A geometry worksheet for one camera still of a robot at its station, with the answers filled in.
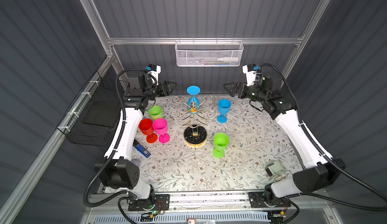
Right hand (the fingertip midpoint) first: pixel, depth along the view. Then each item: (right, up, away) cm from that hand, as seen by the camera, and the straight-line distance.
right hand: (230, 86), depth 70 cm
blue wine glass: (-17, -9, +4) cm, 20 cm away
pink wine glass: (-37, -21, +17) cm, 45 cm away
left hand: (-28, +2, +4) cm, 28 cm away
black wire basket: (-65, -15, +1) cm, 67 cm away
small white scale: (+26, -42, +9) cm, 51 cm away
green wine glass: (-42, -12, +26) cm, 51 cm away
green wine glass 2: (-2, -29, +16) cm, 34 cm away
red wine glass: (-44, -21, +13) cm, 50 cm away
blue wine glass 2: (+2, -9, +27) cm, 28 cm away
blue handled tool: (-52, -34, +22) cm, 66 cm away
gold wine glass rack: (-18, -29, +27) cm, 43 cm away
